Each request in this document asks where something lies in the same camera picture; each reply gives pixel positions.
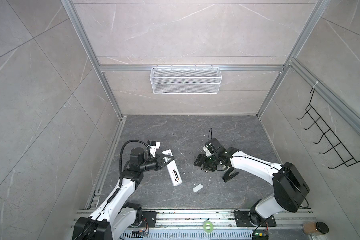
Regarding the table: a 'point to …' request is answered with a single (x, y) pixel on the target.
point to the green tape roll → (211, 226)
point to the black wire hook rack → (327, 134)
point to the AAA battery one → (204, 170)
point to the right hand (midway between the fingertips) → (197, 164)
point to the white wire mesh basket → (185, 80)
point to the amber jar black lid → (315, 228)
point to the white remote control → (173, 169)
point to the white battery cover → (197, 187)
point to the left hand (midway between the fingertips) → (173, 156)
